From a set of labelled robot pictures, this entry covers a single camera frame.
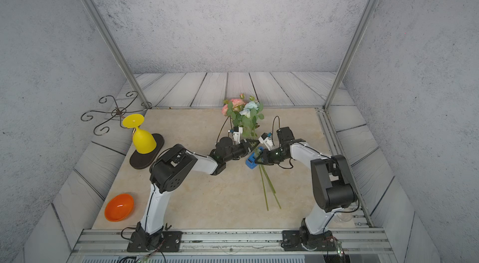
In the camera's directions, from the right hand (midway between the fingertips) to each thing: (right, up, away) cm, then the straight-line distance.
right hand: (258, 161), depth 88 cm
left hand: (+2, +8, +1) cm, 8 cm away
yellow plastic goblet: (-48, +10, -11) cm, 50 cm away
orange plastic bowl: (-60, -18, -8) cm, 63 cm away
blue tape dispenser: (-4, -1, +4) cm, 5 cm away
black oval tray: (-60, -2, +8) cm, 61 cm away
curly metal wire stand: (-57, +22, -11) cm, 63 cm away
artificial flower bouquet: (-6, +22, +7) cm, 24 cm away
